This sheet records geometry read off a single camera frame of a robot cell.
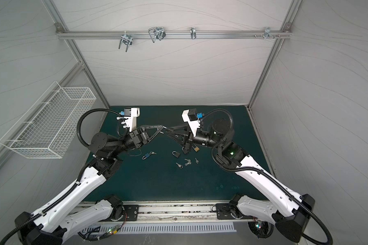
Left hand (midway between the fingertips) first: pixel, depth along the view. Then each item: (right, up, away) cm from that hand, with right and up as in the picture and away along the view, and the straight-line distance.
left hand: (163, 128), depth 52 cm
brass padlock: (+14, -16, +44) cm, 48 cm away
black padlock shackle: (+1, -19, +41) cm, 45 cm away
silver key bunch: (+9, -23, +38) cm, 46 cm away
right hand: (+2, +1, +3) cm, 4 cm away
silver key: (+3, -24, +37) cm, 45 cm away
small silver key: (+14, -23, +38) cm, 47 cm away
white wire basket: (-55, 0, +16) cm, 58 cm away
